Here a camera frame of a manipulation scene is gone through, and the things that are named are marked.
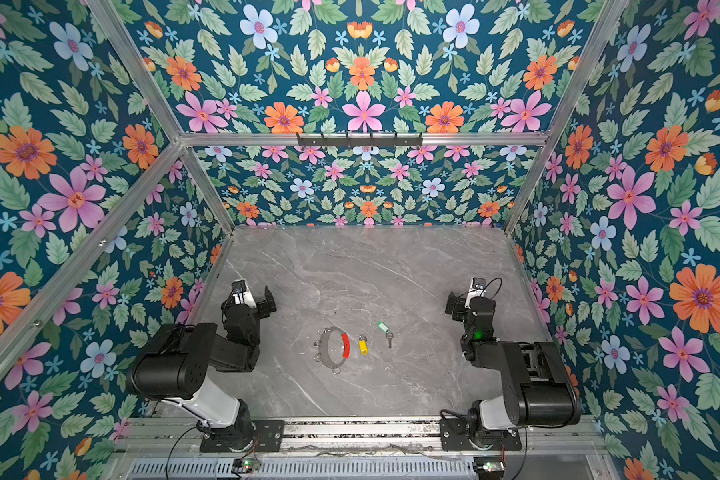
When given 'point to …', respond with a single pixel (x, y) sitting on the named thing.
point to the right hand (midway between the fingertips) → (468, 293)
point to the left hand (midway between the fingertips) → (250, 282)
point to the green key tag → (382, 326)
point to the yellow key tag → (363, 346)
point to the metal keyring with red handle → (333, 347)
